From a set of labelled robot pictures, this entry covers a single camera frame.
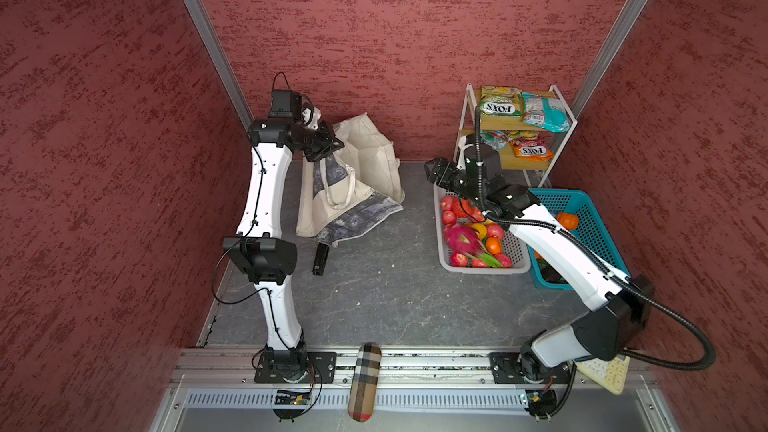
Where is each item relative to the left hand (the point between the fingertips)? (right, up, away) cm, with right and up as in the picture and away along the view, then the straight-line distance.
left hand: (344, 148), depth 79 cm
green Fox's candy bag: (+50, +7, +24) cm, 56 cm away
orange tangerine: (+45, -28, +11) cm, 54 cm away
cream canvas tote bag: (+5, -10, -5) cm, 12 cm away
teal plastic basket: (+77, -24, +16) cm, 83 cm away
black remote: (-10, -33, +13) cm, 37 cm away
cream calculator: (+67, -57, -7) cm, 88 cm away
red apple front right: (+47, -32, +8) cm, 57 cm away
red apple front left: (+33, -33, +10) cm, 48 cm away
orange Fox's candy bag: (+62, +3, +23) cm, 66 cm away
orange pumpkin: (+73, -22, +18) cm, 78 cm away
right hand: (+24, -7, -2) cm, 25 cm away
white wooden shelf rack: (+53, +8, +6) cm, 54 cm away
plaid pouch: (+6, -57, -9) cm, 58 cm away
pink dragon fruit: (+34, -25, +4) cm, 42 cm away
